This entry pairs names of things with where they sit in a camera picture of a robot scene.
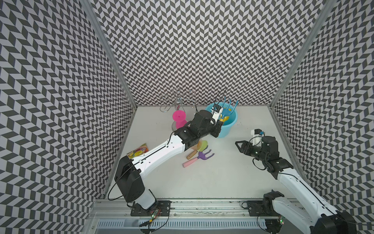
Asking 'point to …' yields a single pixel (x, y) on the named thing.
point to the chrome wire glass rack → (178, 97)
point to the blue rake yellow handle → (226, 110)
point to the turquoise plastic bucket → (229, 115)
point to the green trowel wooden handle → (201, 146)
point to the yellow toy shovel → (226, 118)
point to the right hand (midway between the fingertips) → (238, 146)
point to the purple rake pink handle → (201, 156)
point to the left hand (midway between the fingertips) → (220, 123)
